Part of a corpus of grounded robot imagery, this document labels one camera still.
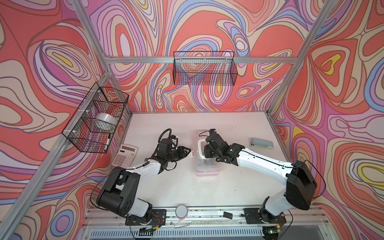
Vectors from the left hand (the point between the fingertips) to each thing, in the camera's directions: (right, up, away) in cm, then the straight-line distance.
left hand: (191, 150), depth 87 cm
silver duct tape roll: (-41, +16, -17) cm, 47 cm away
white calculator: (-43, -5, +7) cm, 44 cm away
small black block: (+18, -31, -13) cm, 38 cm away
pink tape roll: (-5, -28, -15) cm, 32 cm away
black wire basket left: (-51, +12, -20) cm, 56 cm away
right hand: (+9, -1, -3) cm, 10 cm away
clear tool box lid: (+7, -7, -5) cm, 11 cm away
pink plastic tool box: (+8, -14, -2) cm, 16 cm away
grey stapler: (+48, +3, +14) cm, 50 cm away
